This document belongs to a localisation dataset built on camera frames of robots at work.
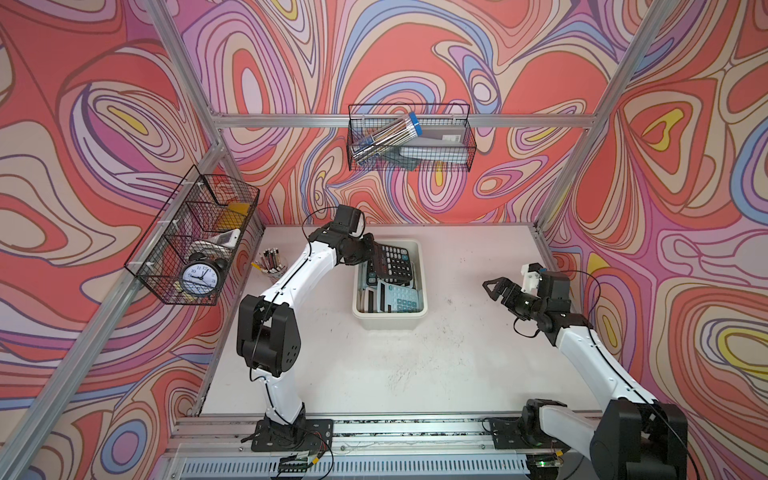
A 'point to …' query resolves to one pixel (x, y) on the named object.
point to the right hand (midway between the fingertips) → (494, 297)
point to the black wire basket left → (188, 255)
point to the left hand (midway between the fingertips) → (378, 250)
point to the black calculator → (390, 264)
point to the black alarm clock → (201, 277)
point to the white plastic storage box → (395, 321)
